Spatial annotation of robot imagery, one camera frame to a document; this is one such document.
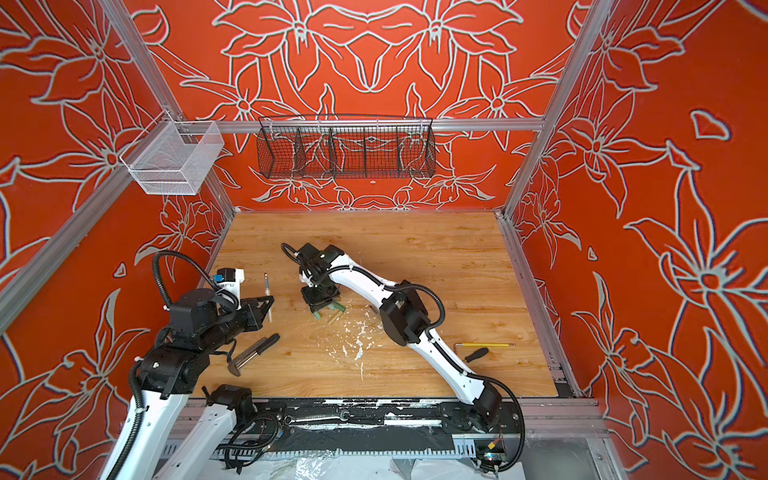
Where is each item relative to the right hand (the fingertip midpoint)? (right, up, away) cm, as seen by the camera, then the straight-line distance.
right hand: (308, 306), depth 90 cm
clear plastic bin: (-43, +47, +2) cm, 64 cm away
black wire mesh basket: (+11, +53, +10) cm, 55 cm away
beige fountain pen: (-5, +8, -20) cm, 22 cm away
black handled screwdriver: (+50, -12, -7) cm, 52 cm away
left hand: (-4, +7, -19) cm, 21 cm away
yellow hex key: (+53, -10, -4) cm, 54 cm away
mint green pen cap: (+3, -2, -1) cm, 4 cm away
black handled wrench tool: (-18, -15, -9) cm, 25 cm away
